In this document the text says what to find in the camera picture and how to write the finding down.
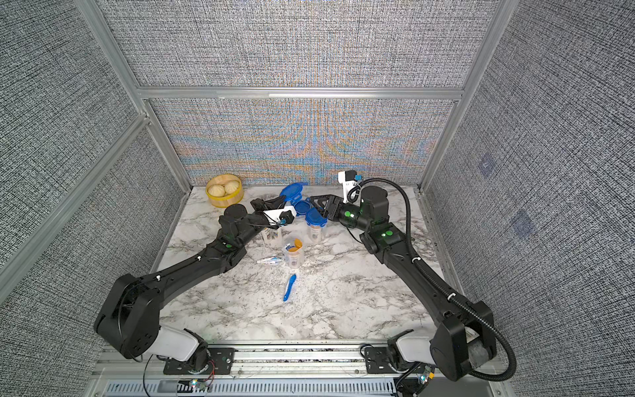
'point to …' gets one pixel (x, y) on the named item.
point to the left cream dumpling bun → (217, 190)
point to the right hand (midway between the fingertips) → (313, 194)
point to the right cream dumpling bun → (231, 187)
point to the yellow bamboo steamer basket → (226, 199)
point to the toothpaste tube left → (270, 260)
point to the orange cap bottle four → (298, 244)
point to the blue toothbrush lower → (288, 288)
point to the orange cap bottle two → (272, 235)
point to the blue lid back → (293, 192)
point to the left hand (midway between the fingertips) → (284, 190)
